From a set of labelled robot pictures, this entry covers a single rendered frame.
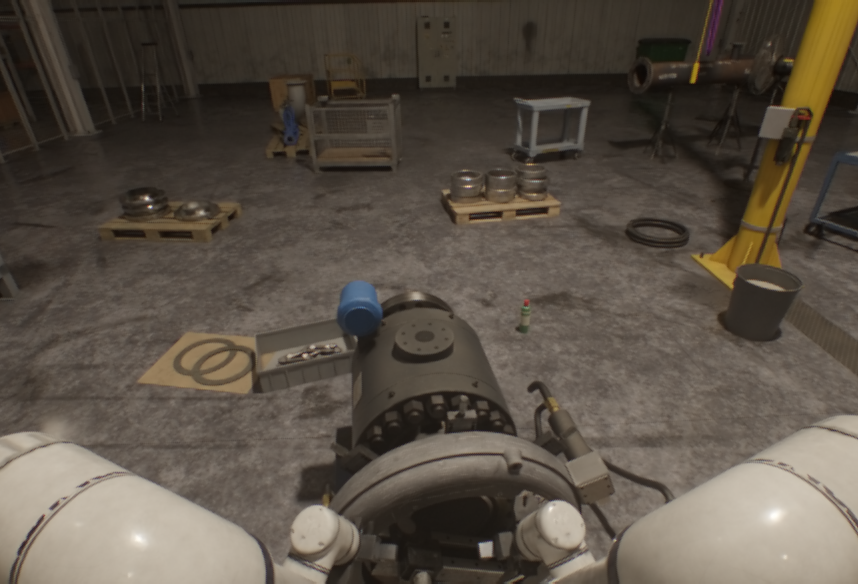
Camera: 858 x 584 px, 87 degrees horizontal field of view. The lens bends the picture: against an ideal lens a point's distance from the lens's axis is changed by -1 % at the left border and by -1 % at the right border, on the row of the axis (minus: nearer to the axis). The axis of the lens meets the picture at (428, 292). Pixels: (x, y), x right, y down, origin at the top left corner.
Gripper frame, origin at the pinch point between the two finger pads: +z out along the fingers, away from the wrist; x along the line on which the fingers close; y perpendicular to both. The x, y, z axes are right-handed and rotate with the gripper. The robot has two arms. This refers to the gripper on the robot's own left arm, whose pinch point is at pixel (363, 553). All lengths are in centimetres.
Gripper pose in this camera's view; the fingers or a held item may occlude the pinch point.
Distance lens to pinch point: 129.9
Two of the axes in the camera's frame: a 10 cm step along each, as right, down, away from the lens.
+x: -9.8, 0.4, 2.0
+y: 0.9, -8.1, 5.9
